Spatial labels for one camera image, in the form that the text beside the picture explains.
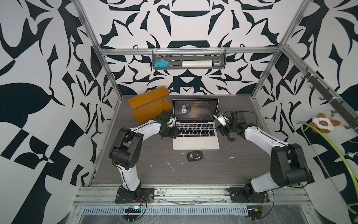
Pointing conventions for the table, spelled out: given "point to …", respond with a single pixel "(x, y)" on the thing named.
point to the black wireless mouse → (194, 155)
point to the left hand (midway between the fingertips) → (172, 131)
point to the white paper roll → (197, 63)
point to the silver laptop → (196, 123)
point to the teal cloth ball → (161, 63)
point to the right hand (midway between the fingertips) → (218, 121)
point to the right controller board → (254, 213)
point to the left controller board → (133, 209)
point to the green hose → (324, 166)
